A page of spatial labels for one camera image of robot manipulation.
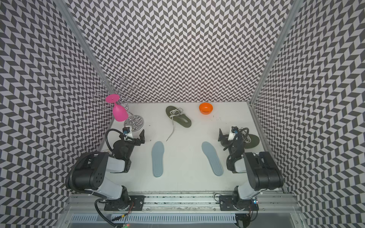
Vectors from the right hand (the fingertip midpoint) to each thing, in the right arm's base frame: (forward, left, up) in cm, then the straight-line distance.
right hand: (227, 130), depth 90 cm
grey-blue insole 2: (-8, +12, -11) cm, 18 cm away
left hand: (+1, +58, 0) cm, 58 cm away
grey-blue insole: (-9, +45, -9) cm, 47 cm away
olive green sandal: (-2, -18, -11) cm, 21 cm away
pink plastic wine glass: (+7, +68, +9) cm, 69 cm away
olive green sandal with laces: (+16, +33, -5) cm, 37 cm away
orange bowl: (+26, +12, -7) cm, 29 cm away
